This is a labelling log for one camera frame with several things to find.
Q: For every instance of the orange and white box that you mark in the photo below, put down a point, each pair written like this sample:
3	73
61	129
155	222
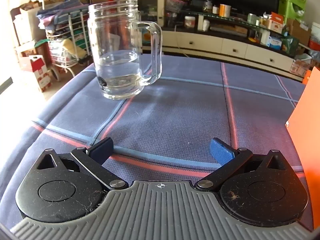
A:
276	22

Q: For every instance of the white television cabinet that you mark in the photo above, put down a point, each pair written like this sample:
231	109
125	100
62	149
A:
205	42

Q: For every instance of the red and white carton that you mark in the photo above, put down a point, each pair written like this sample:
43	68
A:
40	72

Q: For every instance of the blue plaid tablecloth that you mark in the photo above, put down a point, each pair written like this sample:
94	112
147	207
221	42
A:
162	117

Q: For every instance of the large brown cardboard box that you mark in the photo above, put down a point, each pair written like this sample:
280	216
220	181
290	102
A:
301	32

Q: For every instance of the blue and white box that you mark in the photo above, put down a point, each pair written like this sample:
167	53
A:
275	42

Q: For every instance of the green plastic stacking rack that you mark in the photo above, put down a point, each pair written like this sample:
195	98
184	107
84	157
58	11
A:
290	2

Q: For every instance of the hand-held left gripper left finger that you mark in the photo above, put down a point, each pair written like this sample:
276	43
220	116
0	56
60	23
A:
101	150

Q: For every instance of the clear glass jar mug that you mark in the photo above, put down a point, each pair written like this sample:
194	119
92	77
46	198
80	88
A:
112	55

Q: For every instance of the white glass door cabinet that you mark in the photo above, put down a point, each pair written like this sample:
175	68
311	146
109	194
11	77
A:
150	7

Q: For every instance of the white and orange can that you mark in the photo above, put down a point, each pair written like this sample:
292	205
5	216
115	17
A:
225	10

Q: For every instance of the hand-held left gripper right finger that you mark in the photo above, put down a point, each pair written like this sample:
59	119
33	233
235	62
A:
221	153

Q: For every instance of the clear jar with lid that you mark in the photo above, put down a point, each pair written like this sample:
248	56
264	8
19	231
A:
189	22

